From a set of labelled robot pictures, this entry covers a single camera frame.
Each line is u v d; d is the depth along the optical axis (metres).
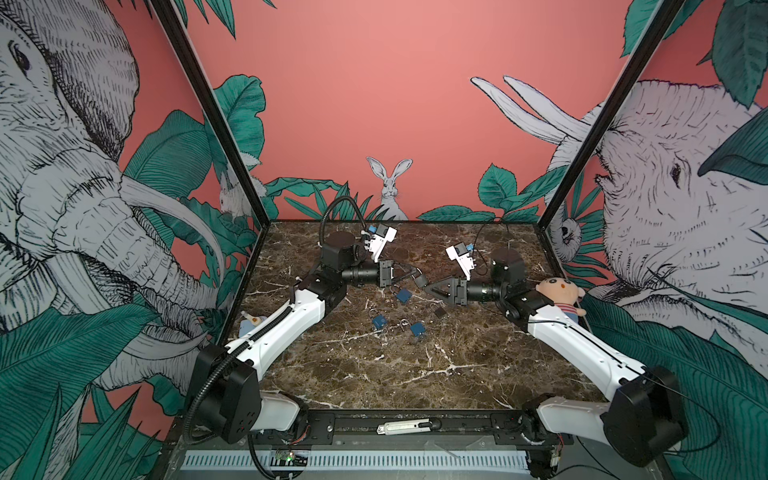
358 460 0.70
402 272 0.66
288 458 0.70
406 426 0.75
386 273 0.64
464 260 0.69
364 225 0.67
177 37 0.73
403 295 0.99
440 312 0.95
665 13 0.69
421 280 0.73
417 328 0.93
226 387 0.40
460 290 0.65
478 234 1.20
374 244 0.67
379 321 0.93
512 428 0.74
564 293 0.91
